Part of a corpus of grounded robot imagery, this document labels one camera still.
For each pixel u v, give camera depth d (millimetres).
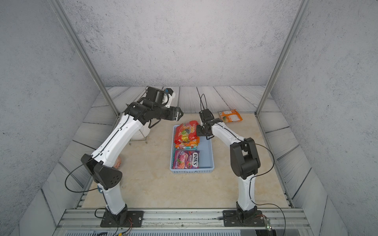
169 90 679
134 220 730
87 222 731
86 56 873
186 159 870
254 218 690
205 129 715
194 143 961
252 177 547
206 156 961
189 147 984
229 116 1159
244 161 522
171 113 675
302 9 709
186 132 931
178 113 682
